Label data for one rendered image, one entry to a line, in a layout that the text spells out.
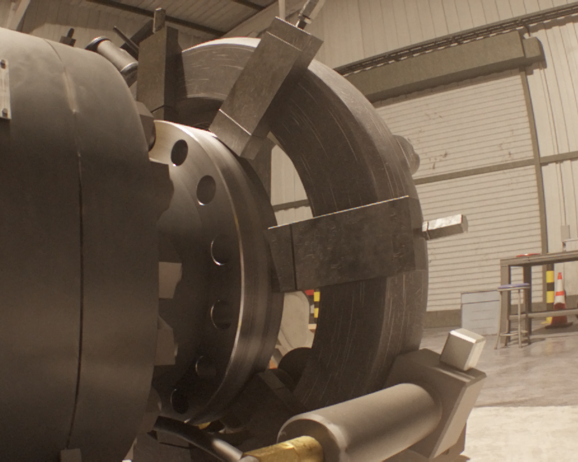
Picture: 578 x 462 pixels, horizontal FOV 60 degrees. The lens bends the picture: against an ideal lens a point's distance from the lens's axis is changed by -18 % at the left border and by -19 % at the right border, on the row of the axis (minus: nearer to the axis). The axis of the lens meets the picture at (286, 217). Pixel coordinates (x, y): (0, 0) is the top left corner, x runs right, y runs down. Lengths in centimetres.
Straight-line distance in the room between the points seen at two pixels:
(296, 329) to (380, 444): 95
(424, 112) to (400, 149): 996
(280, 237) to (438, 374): 25
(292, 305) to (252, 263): 76
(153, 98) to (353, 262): 45
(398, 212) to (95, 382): 35
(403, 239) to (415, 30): 1079
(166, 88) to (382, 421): 61
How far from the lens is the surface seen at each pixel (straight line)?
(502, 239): 956
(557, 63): 981
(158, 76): 93
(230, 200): 69
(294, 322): 143
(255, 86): 76
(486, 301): 710
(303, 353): 87
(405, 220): 61
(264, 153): 94
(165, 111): 90
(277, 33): 77
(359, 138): 68
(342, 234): 64
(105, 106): 53
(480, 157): 992
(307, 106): 73
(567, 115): 950
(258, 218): 71
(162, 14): 102
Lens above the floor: 57
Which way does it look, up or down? 8 degrees up
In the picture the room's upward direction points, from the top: 1 degrees counter-clockwise
